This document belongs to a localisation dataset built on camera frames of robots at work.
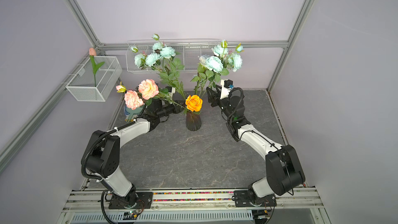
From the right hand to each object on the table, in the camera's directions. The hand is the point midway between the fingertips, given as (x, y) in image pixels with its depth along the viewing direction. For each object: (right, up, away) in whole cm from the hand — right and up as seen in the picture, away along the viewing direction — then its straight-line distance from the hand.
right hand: (211, 86), depth 76 cm
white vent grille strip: (-59, -61, -6) cm, 85 cm away
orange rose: (-8, -9, -11) cm, 16 cm away
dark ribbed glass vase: (-10, -20, +19) cm, 29 cm away
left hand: (-12, -8, +9) cm, 17 cm away
